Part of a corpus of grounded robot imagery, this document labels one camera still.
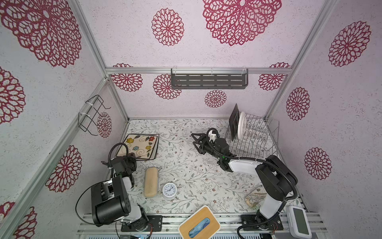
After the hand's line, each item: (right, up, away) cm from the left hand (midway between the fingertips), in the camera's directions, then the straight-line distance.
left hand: (134, 153), depth 91 cm
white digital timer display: (+86, -30, -21) cm, 93 cm away
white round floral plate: (+68, +18, +6) cm, 70 cm away
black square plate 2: (+5, +4, +4) cm, 7 cm away
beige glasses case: (+12, -16, -6) cm, 20 cm away
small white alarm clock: (+23, -19, -10) cm, 31 cm away
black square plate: (+63, +20, +4) cm, 66 cm away
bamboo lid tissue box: (+40, -31, -20) cm, 54 cm away
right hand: (+35, +11, -9) cm, 38 cm away
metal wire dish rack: (+85, +7, +14) cm, 86 cm away
